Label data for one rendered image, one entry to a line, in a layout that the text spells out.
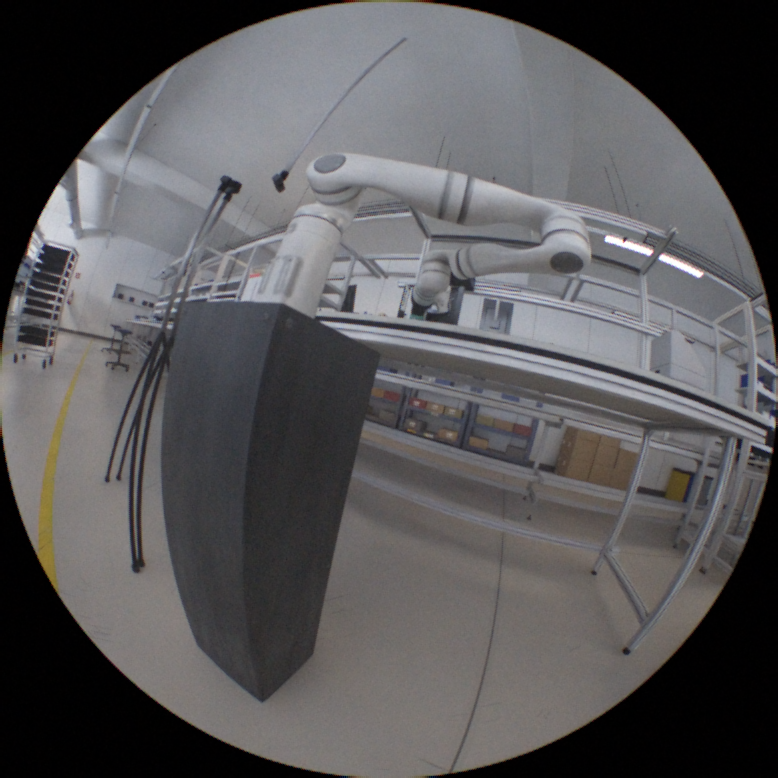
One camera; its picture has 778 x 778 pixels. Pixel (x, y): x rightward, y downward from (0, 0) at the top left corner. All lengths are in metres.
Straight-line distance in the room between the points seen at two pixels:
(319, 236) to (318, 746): 1.03
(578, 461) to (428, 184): 4.04
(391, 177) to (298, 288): 0.23
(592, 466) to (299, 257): 4.22
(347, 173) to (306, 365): 0.32
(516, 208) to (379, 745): 1.15
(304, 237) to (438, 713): 1.10
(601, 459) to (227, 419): 4.29
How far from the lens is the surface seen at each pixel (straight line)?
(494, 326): 2.78
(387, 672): 0.92
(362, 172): 0.46
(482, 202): 0.44
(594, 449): 4.26
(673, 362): 0.86
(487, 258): 0.53
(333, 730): 0.82
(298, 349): 0.27
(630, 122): 3.47
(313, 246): 0.40
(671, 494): 6.21
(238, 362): 0.27
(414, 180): 0.44
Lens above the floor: 0.80
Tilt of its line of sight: 1 degrees down
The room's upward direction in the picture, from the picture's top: 14 degrees clockwise
